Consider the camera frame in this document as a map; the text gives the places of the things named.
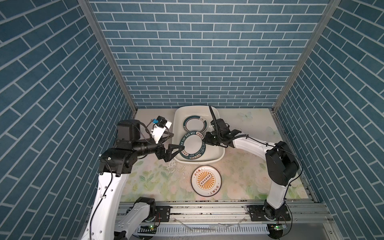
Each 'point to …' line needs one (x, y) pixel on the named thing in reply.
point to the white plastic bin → (217, 112)
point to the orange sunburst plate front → (206, 181)
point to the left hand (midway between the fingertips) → (177, 141)
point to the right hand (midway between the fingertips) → (201, 138)
